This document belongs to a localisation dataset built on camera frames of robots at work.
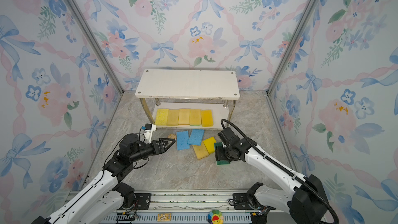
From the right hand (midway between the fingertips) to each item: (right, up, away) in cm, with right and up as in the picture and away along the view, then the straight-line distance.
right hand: (219, 154), depth 81 cm
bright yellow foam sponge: (-4, +3, +11) cm, 12 cm away
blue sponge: (-21, +4, +12) cm, 24 cm away
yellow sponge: (-6, +19, +15) cm, 25 cm away
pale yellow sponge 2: (-10, -1, +9) cm, 13 cm away
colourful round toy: (-3, -24, -12) cm, 27 cm away
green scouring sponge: (+1, -3, -4) cm, 5 cm away
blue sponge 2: (-12, +7, +12) cm, 18 cm away
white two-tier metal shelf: (-4, +33, -6) cm, 33 cm away
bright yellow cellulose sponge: (-34, +18, +16) cm, 42 cm away
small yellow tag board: (-26, -24, -12) cm, 38 cm away
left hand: (-24, +8, -8) cm, 26 cm away
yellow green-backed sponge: (-13, +19, +14) cm, 27 cm away
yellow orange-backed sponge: (-20, +19, +15) cm, 32 cm away
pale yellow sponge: (-27, +18, +15) cm, 36 cm away
